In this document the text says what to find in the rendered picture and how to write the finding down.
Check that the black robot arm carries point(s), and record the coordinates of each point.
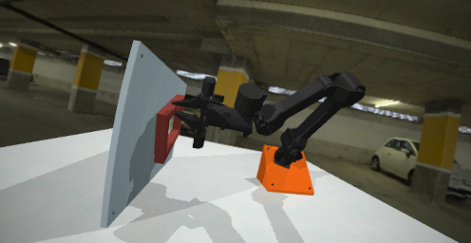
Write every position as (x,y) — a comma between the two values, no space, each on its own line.
(341,89)

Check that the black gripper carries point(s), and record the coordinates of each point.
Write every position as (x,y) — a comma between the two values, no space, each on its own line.
(216,115)

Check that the red-brown picture frame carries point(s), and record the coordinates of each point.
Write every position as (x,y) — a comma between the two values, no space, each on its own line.
(167,129)

